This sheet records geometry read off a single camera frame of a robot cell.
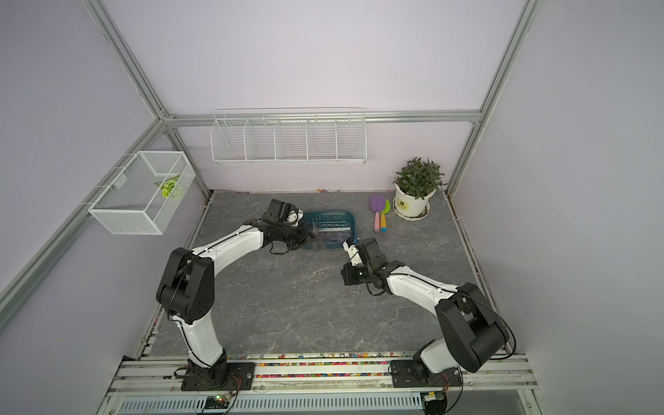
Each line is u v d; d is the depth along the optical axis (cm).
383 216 112
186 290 49
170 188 81
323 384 73
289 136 99
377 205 116
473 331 43
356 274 78
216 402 71
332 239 104
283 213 76
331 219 109
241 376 74
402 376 74
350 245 80
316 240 90
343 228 108
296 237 83
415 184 99
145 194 83
